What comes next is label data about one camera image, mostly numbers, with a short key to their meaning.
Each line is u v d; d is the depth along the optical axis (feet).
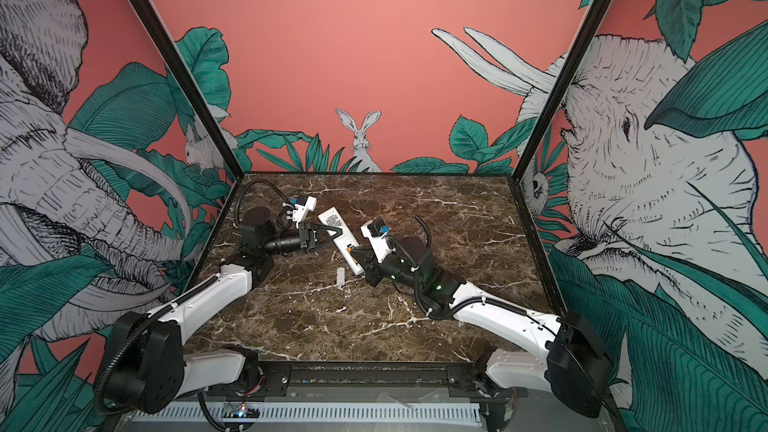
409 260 1.75
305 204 2.40
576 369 1.28
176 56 2.87
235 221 2.01
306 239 2.23
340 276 3.05
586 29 2.61
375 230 2.01
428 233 3.43
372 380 2.46
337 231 2.40
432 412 2.31
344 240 2.40
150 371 1.33
